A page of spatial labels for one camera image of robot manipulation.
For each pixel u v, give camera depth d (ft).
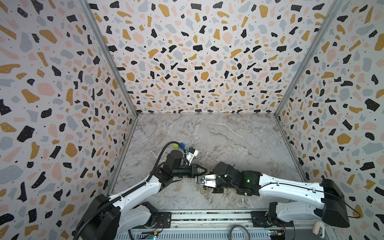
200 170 2.43
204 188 2.39
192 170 2.25
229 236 2.31
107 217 1.30
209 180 2.00
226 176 1.74
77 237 1.14
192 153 2.40
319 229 2.30
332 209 1.29
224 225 2.41
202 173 2.41
